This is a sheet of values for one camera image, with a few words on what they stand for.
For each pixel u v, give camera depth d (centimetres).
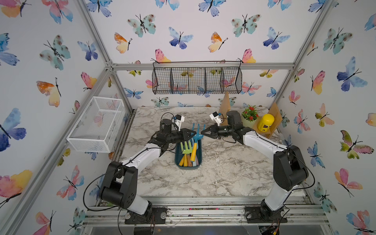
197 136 82
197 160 90
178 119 77
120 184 44
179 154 94
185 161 89
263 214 66
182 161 90
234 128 70
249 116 91
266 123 91
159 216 73
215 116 81
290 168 47
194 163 88
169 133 69
